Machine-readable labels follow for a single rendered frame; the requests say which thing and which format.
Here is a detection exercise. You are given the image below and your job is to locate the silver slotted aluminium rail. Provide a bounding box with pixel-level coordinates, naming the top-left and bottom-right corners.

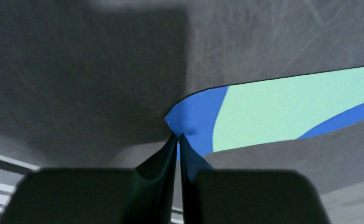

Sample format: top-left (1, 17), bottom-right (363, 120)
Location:
top-left (0, 160), bottom-right (183, 224)

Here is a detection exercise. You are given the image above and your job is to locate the light green sock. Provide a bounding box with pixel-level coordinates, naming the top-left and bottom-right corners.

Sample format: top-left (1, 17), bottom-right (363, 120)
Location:
top-left (164, 67), bottom-right (364, 161)

